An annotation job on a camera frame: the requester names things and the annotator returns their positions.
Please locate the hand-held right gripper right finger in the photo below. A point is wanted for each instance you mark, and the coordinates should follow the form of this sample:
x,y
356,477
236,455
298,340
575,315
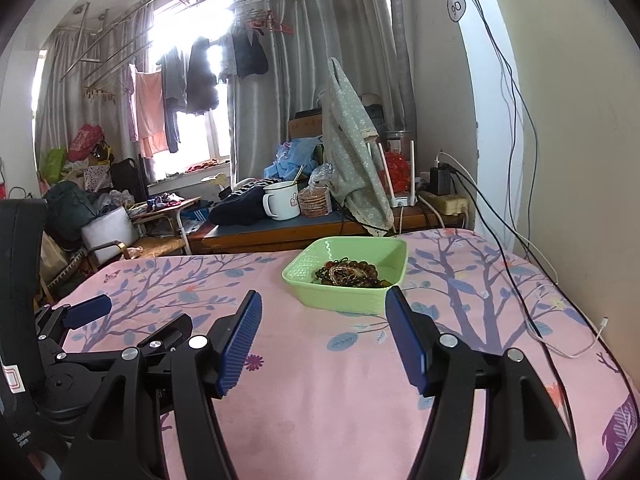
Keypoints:
x,y
405,340

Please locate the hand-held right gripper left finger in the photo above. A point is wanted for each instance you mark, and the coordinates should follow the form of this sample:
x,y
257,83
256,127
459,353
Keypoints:
x,y
240,345

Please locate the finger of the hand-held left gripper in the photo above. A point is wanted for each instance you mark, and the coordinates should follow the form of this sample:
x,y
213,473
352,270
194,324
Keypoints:
x,y
90,310
172,332

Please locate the green plastic basin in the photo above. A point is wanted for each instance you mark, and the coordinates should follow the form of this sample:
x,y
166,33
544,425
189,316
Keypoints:
x,y
340,300

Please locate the white storage box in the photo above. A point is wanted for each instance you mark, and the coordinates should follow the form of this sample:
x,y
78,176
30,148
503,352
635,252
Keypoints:
x,y
107,230

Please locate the chair with woven seat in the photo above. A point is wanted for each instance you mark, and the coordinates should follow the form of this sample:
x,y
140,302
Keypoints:
x,y
155,246

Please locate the pink tree print bedsheet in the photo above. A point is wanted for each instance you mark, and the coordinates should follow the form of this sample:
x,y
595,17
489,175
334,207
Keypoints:
x,y
325,385

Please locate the dark green bag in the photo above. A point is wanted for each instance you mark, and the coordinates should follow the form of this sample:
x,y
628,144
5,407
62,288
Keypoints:
x,y
70,205

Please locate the wooden desk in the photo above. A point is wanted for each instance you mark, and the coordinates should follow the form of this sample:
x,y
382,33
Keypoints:
x,y
250,242

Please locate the low folding table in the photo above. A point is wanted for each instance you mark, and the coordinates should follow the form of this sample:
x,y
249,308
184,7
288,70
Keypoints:
x,y
170,207

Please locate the dark folded clothing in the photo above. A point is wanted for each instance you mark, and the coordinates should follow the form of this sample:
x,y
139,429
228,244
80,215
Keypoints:
x,y
235,210

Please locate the black suitcase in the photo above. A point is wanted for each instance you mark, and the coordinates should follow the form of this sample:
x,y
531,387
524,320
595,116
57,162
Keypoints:
x,y
127,177

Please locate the white router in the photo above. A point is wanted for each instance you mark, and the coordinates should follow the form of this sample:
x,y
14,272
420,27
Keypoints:
x,y
402,200

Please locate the beige power strip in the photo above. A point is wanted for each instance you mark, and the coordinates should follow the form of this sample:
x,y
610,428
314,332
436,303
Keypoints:
x,y
445,203

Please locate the white enamel mug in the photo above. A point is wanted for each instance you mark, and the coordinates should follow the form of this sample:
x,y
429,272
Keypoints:
x,y
282,205

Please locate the pink-red shopping bag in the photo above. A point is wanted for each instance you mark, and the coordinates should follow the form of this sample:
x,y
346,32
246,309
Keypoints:
x,y
85,142

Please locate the bag of round biscuits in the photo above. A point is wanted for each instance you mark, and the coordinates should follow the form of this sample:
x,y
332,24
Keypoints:
x,y
315,202

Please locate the red plastic bag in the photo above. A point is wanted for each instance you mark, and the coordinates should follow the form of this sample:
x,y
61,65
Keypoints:
x,y
397,170

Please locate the spoon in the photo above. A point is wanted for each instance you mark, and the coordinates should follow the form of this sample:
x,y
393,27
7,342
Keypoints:
x,y
298,174

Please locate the narrow grey curtain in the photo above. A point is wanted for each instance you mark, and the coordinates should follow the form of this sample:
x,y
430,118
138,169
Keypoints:
x,y
65,105

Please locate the grey-green floral cloth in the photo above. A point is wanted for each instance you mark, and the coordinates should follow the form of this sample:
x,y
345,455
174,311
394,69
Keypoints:
x,y
350,150

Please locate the glass jar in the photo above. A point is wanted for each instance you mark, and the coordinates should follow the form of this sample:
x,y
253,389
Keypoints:
x,y
400,141

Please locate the blue plastic bag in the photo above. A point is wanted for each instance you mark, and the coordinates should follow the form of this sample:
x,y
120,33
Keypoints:
x,y
300,155

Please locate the pink hanging garment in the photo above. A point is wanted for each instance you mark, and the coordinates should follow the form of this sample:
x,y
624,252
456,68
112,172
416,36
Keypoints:
x,y
150,110

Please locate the cardboard box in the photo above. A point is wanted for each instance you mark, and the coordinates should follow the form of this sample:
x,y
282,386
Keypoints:
x,y
305,125

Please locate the pale round hat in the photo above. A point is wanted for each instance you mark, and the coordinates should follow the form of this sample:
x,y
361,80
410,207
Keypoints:
x,y
371,100

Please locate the grey hanging garment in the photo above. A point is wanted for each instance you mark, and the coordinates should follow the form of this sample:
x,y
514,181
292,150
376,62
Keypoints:
x,y
172,80

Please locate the black hanging jacket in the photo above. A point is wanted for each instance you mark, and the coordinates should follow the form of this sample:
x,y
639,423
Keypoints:
x,y
200,80

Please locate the navy hanging vest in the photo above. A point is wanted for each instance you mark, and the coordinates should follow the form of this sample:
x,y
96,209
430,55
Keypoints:
x,y
250,55

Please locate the wide grey curtain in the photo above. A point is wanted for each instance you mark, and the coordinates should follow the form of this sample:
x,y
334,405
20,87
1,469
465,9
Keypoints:
x,y
295,60

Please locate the pink clothes hanger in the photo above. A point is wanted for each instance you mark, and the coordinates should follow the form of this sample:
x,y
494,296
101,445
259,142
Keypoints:
x,y
272,25

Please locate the white wall sticker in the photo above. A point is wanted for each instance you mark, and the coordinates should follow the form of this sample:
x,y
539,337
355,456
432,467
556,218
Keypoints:
x,y
456,7

